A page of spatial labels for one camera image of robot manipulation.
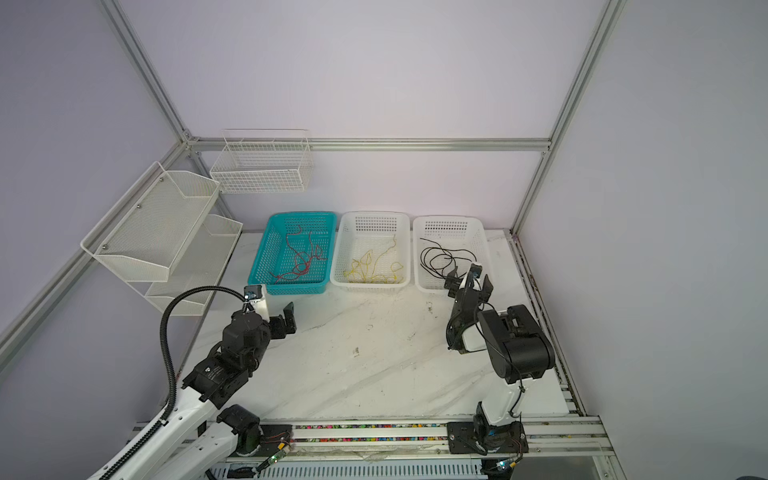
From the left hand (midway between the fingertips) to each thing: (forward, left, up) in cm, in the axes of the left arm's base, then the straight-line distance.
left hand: (272, 308), depth 77 cm
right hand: (+17, -56, -5) cm, 59 cm away
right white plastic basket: (+38, -53, -16) cm, 67 cm away
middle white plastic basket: (+33, -24, -16) cm, 44 cm away
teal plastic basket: (+36, +6, -19) cm, 41 cm away
